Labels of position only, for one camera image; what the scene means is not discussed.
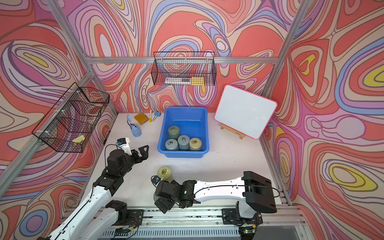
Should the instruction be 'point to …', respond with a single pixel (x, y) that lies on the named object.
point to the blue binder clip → (157, 114)
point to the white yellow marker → (150, 119)
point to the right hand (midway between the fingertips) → (166, 200)
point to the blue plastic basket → (192, 121)
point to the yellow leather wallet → (141, 118)
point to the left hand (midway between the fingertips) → (143, 148)
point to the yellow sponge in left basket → (79, 139)
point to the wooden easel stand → (240, 134)
